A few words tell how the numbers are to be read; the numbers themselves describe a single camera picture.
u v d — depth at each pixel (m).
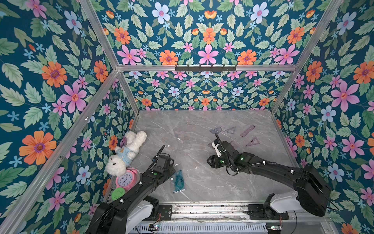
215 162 0.72
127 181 0.82
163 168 0.67
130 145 0.92
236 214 0.74
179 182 0.84
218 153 0.73
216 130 1.08
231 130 1.08
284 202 0.56
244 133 1.06
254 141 1.02
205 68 0.93
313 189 0.42
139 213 0.54
